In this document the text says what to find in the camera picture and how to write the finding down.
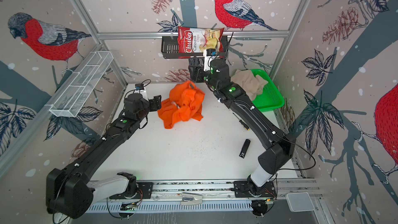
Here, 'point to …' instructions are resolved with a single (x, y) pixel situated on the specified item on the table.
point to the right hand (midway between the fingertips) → (190, 70)
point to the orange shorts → (185, 103)
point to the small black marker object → (244, 148)
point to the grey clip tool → (191, 198)
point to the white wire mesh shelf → (84, 83)
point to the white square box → (299, 201)
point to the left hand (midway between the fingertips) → (154, 96)
